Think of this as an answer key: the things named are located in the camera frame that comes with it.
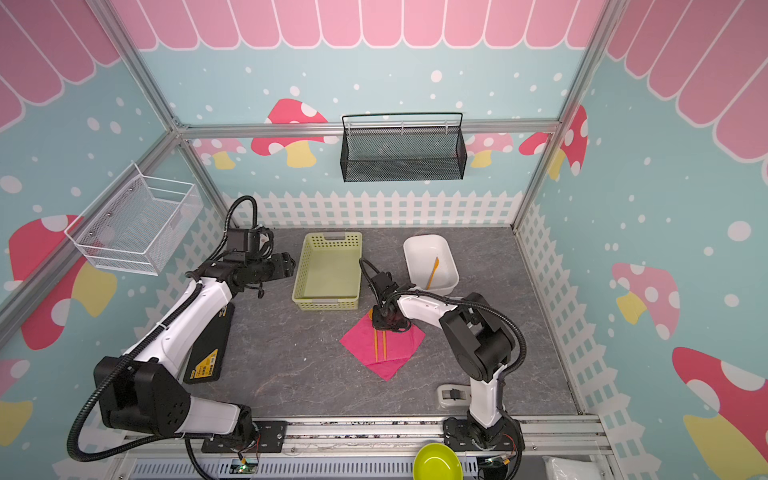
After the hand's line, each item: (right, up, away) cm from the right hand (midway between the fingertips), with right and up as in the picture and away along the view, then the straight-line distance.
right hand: (379, 323), depth 93 cm
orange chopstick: (+19, +15, +13) cm, 28 cm away
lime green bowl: (+15, -28, -22) cm, 39 cm away
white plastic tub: (+19, +19, +16) cm, 31 cm away
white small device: (+20, -15, -16) cm, 30 cm away
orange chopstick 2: (+2, -4, -4) cm, 6 cm away
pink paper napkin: (-6, -5, -2) cm, 8 cm away
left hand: (-27, +17, -9) cm, 33 cm away
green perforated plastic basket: (-18, +15, +13) cm, 27 cm away
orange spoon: (-2, +4, -8) cm, 9 cm away
